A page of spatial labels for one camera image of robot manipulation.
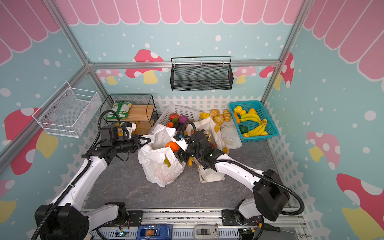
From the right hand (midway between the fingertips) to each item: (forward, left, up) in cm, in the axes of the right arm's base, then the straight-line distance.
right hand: (172, 148), depth 76 cm
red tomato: (+35, +4, -14) cm, 38 cm away
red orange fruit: (-1, -2, +3) cm, 4 cm away
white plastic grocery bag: (-10, +4, +3) cm, 12 cm away
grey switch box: (-34, -17, -17) cm, 42 cm away
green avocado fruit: (+25, -45, -16) cm, 54 cm away
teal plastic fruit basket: (+46, -58, -15) cm, 76 cm away
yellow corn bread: (+41, -17, -18) cm, 48 cm away
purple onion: (+34, -2, -15) cm, 37 cm away
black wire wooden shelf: (+35, +28, -5) cm, 45 cm away
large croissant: (+35, -29, -17) cm, 49 cm away
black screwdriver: (-33, -50, -19) cm, 63 cm away
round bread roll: (+43, -26, -17) cm, 53 cm away
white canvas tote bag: (+17, -19, -3) cm, 26 cm away
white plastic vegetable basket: (+34, +12, -12) cm, 38 cm away
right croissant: (+41, -36, -18) cm, 58 cm away
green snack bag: (+31, +37, -1) cm, 48 cm away
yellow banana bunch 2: (+38, -53, -16) cm, 67 cm away
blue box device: (-34, +7, -15) cm, 38 cm away
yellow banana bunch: (+25, -58, -18) cm, 65 cm away
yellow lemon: (+42, -44, -13) cm, 63 cm away
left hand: (+2, +11, +1) cm, 12 cm away
